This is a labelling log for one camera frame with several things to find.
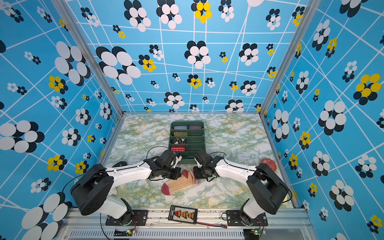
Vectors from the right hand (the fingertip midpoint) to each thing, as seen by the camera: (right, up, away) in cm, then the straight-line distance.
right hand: (196, 175), depth 86 cm
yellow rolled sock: (-11, +24, +13) cm, 29 cm away
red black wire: (+14, -19, -15) cm, 28 cm away
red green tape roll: (+45, +7, +2) cm, 46 cm away
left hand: (-8, 0, 0) cm, 8 cm away
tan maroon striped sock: (-6, -2, -1) cm, 6 cm away
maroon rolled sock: (-1, +28, +19) cm, 34 cm away
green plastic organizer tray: (-6, +20, +10) cm, 23 cm away
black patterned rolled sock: (-12, +20, +10) cm, 25 cm away
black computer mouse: (-46, +6, +3) cm, 46 cm away
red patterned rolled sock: (-13, +15, +7) cm, 21 cm away
